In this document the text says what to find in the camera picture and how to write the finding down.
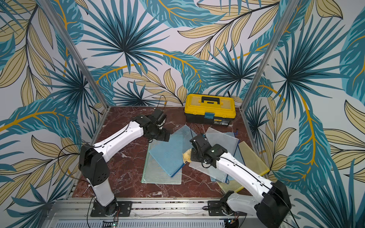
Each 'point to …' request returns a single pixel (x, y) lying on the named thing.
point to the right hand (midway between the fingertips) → (194, 155)
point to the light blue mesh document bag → (169, 155)
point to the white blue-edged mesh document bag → (228, 143)
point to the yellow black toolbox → (209, 109)
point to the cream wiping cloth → (187, 156)
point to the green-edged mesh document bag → (153, 172)
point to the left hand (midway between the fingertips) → (161, 139)
